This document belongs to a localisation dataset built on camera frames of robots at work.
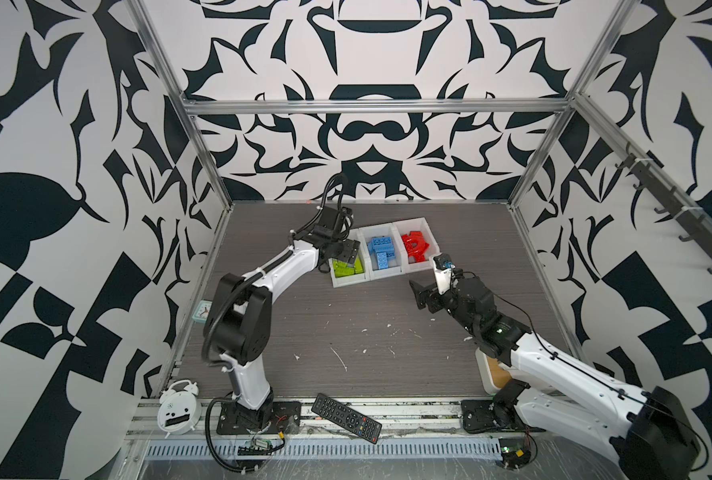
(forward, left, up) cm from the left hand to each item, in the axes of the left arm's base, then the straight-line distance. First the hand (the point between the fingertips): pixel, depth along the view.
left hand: (342, 239), depth 91 cm
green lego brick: (-3, +1, -12) cm, 13 cm away
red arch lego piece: (+3, -24, -8) cm, 26 cm away
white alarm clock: (-42, +40, -11) cm, 59 cm away
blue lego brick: (-1, -13, -10) cm, 16 cm away
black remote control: (-45, -1, -13) cm, 47 cm away
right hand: (-15, -23, +5) cm, 28 cm away
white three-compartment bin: (-3, -19, -10) cm, 21 cm away
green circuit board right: (-53, -40, -15) cm, 68 cm away
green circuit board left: (-50, +20, -12) cm, 55 cm away
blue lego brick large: (+3, -13, -9) cm, 16 cm away
